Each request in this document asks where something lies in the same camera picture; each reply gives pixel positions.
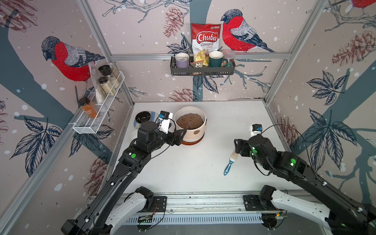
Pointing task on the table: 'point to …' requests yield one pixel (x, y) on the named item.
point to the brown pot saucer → (192, 143)
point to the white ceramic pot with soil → (193, 119)
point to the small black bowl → (143, 116)
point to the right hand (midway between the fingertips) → (240, 142)
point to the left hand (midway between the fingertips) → (181, 124)
